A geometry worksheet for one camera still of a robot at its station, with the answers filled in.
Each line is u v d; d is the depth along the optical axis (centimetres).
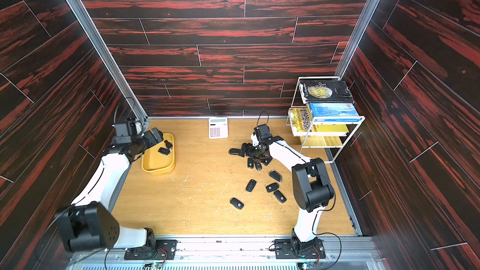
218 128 112
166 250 73
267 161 100
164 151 102
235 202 85
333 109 77
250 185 91
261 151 70
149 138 75
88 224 41
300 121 93
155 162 100
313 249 68
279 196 87
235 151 107
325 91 84
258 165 98
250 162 99
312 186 49
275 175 94
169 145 105
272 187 89
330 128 90
